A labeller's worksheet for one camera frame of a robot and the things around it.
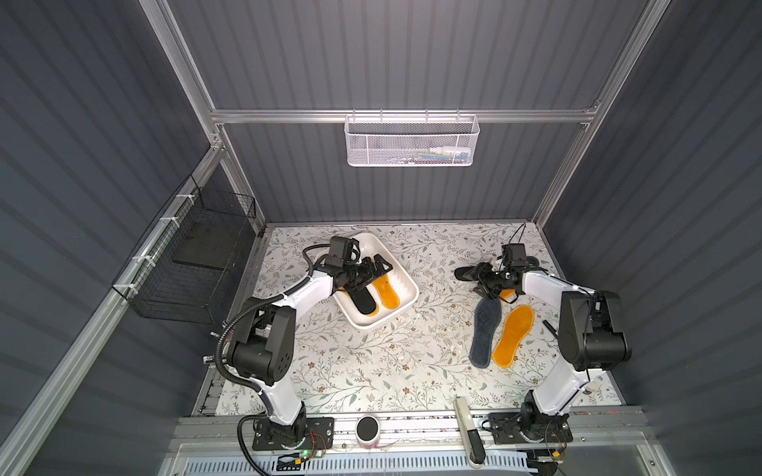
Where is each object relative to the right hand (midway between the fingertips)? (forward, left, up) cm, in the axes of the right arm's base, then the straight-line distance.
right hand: (472, 279), depth 96 cm
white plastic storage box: (+16, +35, -2) cm, 38 cm away
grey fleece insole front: (-9, -5, -7) cm, 12 cm away
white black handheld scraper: (-44, +7, -3) cm, 45 cm away
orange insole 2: (-14, -13, -7) cm, 20 cm away
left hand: (-3, +28, +6) cm, 29 cm away
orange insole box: (-4, +27, -6) cm, 28 cm away
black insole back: (+7, +2, -5) cm, 9 cm away
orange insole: (-10, +32, -5) cm, 34 cm away
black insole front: (-6, +36, -3) cm, 36 cm away
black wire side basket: (-11, +78, +22) cm, 82 cm away
